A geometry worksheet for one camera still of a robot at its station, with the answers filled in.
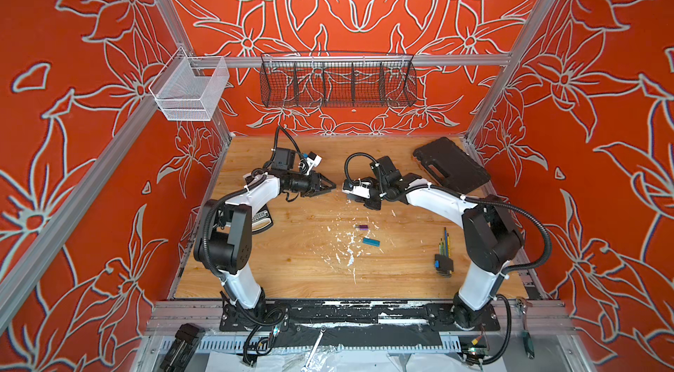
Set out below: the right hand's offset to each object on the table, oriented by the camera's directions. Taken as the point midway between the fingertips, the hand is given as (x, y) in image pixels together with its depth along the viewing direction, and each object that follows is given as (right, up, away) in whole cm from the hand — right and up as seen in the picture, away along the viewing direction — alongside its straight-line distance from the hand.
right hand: (358, 189), depth 91 cm
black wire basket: (-8, +42, +7) cm, 43 cm away
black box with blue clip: (+26, -23, -11) cm, 36 cm away
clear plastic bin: (-62, +37, +4) cm, 73 cm away
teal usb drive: (+4, -18, -3) cm, 18 cm away
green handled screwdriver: (+44, -38, -23) cm, 62 cm away
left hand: (-9, +2, -6) cm, 11 cm away
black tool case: (+39, +8, +12) cm, 42 cm away
